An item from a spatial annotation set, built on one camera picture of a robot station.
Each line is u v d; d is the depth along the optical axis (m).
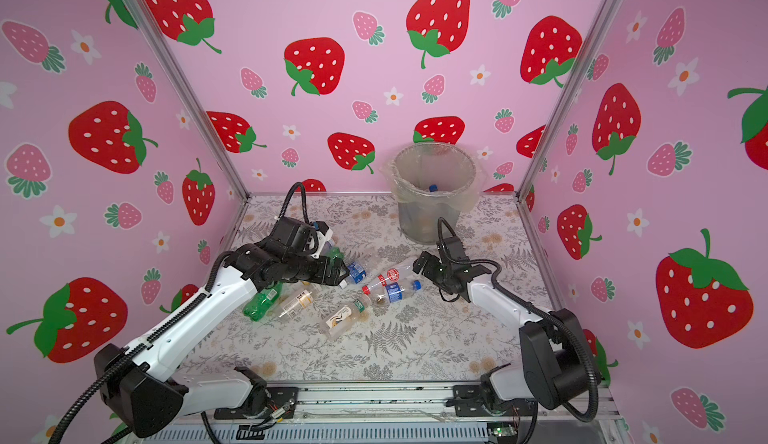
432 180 1.07
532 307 0.47
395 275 0.93
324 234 0.72
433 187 1.10
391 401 0.76
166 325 0.42
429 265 0.80
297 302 0.88
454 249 0.70
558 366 0.42
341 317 0.82
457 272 0.68
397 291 0.88
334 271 0.68
